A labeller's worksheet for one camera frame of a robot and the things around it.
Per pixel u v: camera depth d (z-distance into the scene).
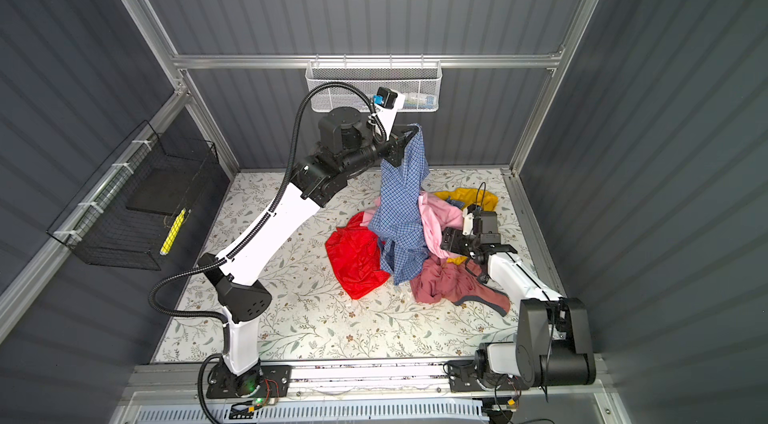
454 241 0.81
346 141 0.51
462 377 0.74
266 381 0.72
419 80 0.83
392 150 0.58
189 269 0.98
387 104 0.52
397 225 0.75
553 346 0.42
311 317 0.85
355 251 0.94
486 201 1.10
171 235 0.69
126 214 0.72
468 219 0.82
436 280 0.83
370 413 0.77
